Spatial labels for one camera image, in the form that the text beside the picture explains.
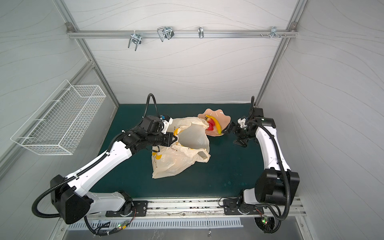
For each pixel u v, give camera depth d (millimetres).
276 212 430
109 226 698
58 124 683
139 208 737
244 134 670
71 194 378
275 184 415
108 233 651
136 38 797
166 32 765
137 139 529
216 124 1051
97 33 777
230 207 737
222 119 1065
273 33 765
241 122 753
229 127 715
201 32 780
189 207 750
